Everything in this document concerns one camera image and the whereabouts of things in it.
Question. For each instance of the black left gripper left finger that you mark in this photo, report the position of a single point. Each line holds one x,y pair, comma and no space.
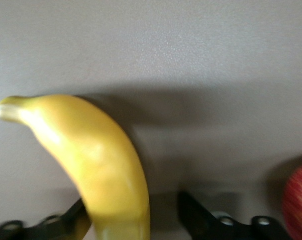
40,230

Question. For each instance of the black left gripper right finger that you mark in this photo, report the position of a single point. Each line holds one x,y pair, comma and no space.
216,228

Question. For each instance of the red yellow apple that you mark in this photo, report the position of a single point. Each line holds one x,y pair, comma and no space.
299,200

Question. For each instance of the yellow banana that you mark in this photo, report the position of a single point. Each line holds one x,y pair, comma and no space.
98,155

